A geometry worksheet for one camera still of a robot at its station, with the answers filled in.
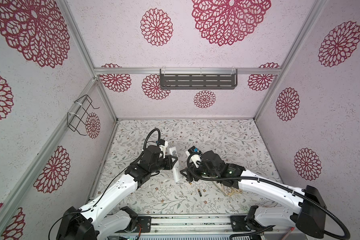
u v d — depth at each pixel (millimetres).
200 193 834
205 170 635
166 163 681
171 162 675
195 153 647
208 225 749
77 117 749
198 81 928
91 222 398
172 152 759
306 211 388
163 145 702
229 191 814
